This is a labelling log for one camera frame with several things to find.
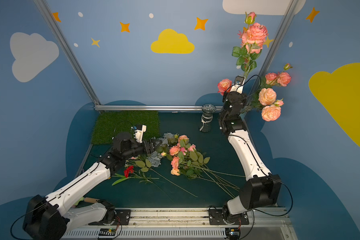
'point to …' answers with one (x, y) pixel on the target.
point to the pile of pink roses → (186, 160)
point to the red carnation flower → (126, 172)
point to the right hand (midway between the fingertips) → (244, 87)
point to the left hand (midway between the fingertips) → (159, 140)
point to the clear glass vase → (208, 110)
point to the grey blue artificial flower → (155, 157)
